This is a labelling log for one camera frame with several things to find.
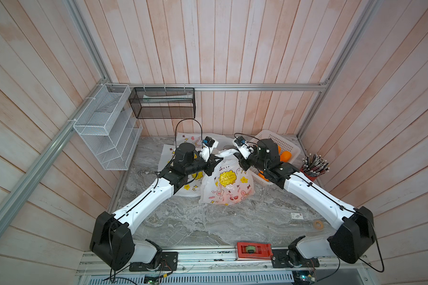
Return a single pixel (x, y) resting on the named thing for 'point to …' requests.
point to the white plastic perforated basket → (285, 145)
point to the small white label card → (299, 216)
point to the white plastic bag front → (229, 183)
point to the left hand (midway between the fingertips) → (221, 160)
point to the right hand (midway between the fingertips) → (236, 149)
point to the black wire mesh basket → (163, 103)
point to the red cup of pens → (313, 166)
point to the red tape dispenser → (254, 250)
